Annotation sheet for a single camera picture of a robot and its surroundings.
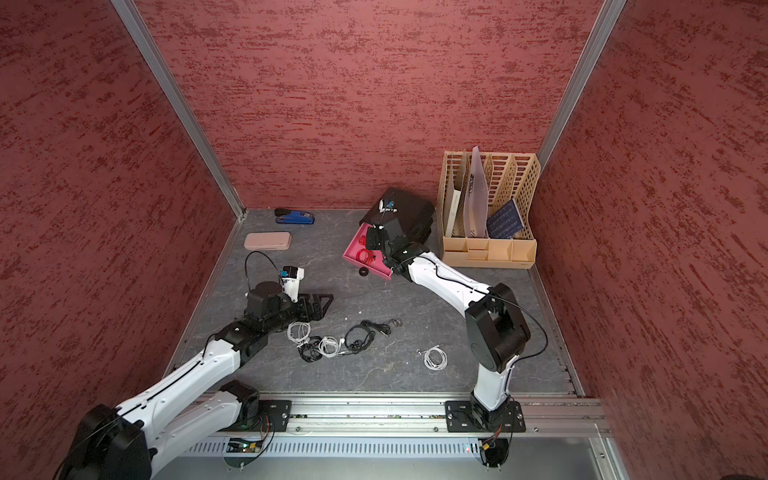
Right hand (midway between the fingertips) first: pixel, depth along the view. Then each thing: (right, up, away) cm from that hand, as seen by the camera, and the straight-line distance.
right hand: (375, 232), depth 88 cm
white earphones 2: (-13, -34, -3) cm, 37 cm away
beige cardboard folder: (+27, +23, +14) cm, 38 cm away
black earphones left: (-19, -35, -5) cm, 40 cm away
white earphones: (-23, -30, -1) cm, 38 cm away
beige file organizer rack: (+47, +21, +15) cm, 54 cm away
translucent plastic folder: (+36, +13, +19) cm, 43 cm away
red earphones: (-3, -8, +4) cm, 9 cm away
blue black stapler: (-36, +7, +26) cm, 45 cm away
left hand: (-15, -20, -6) cm, 26 cm away
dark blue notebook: (+45, +4, +14) cm, 48 cm away
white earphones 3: (+18, -36, -4) cm, 41 cm away
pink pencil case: (-41, -3, +18) cm, 45 cm away
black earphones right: (-4, -32, 0) cm, 32 cm away
